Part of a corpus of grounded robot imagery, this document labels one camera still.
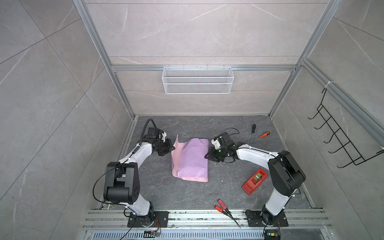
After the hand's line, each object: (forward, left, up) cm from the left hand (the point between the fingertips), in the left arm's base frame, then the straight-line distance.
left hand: (174, 144), depth 91 cm
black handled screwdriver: (+17, -58, -9) cm, 61 cm away
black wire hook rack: (-13, -79, +23) cm, 84 cm away
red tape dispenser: (-22, -45, -5) cm, 51 cm away
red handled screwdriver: (-35, -25, -9) cm, 44 cm away
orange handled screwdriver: (+12, -65, -9) cm, 66 cm away
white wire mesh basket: (+39, -14, +20) cm, 46 cm away
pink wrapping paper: (-9, -9, -4) cm, 13 cm away
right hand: (-7, -19, -4) cm, 21 cm away
